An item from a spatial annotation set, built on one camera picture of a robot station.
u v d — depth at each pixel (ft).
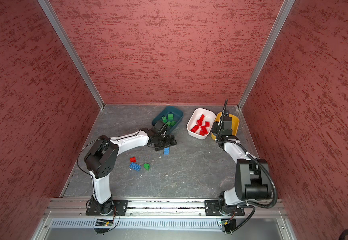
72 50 2.87
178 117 3.62
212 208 2.43
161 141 2.62
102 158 1.64
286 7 2.33
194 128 3.41
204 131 3.40
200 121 3.50
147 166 2.85
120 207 2.46
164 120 3.61
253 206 2.15
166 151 3.08
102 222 2.38
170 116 3.61
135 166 2.88
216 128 2.72
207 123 3.59
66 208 2.47
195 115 3.61
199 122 3.49
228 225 2.33
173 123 3.49
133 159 2.93
